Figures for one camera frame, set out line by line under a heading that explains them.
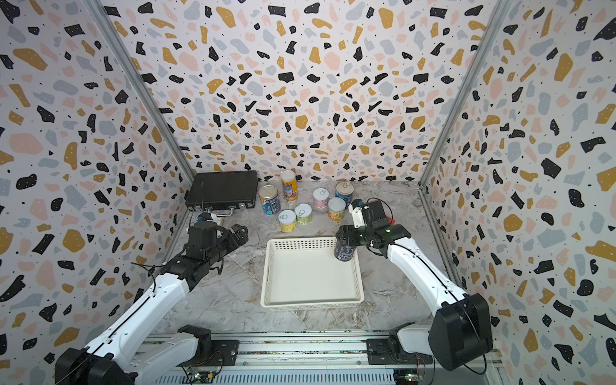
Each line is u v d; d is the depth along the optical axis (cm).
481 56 80
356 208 75
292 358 73
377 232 62
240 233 74
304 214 103
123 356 41
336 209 103
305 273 90
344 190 106
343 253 82
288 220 103
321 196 110
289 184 107
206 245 62
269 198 103
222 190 115
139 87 85
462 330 40
